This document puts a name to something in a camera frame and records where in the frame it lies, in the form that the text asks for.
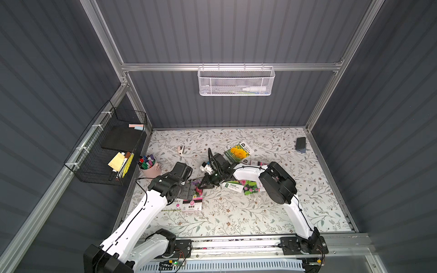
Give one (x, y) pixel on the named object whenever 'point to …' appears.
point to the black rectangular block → (301, 144)
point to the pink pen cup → (148, 166)
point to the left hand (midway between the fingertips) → (181, 191)
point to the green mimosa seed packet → (251, 187)
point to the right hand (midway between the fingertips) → (198, 191)
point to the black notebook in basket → (123, 137)
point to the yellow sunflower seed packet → (239, 152)
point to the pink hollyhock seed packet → (248, 161)
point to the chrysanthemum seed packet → (196, 203)
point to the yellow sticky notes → (116, 163)
